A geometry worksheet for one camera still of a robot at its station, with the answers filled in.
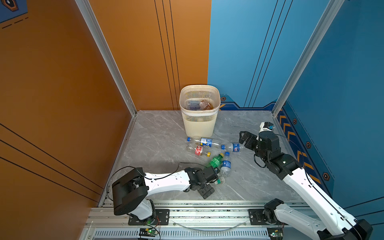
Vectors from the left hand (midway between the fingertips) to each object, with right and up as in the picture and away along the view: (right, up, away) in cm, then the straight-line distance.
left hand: (206, 184), depth 82 cm
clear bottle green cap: (+8, +2, 0) cm, 8 cm away
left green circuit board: (-28, -19, -11) cm, 36 cm away
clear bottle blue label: (+12, +9, +4) cm, 15 cm away
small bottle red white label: (-5, +17, +10) cm, 20 cm away
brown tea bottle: (0, +45, +12) cm, 47 cm away
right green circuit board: (+33, -19, -11) cm, 39 cm away
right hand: (+19, +27, -6) cm, 34 cm away
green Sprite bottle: (+6, +11, +5) cm, 14 cm away
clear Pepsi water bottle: (+19, +18, +12) cm, 29 cm away
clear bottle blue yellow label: (0, +22, +15) cm, 26 cm away
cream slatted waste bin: (-4, +34, +11) cm, 36 cm away
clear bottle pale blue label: (-7, +46, +18) cm, 50 cm away
